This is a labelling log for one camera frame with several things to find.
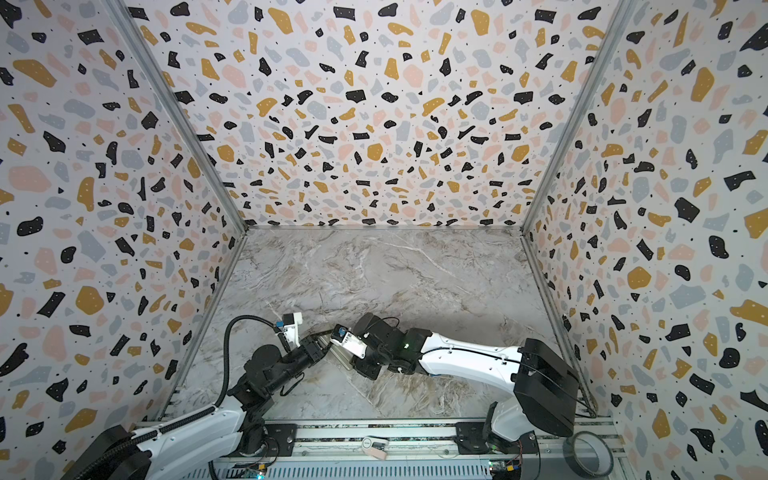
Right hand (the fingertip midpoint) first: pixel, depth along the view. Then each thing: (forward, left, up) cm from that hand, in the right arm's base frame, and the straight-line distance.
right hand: (348, 353), depth 76 cm
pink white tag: (-19, -8, -10) cm, 23 cm away
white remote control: (0, +1, 0) cm, 1 cm away
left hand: (+4, +2, +3) cm, 6 cm away
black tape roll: (-21, -62, -10) cm, 66 cm away
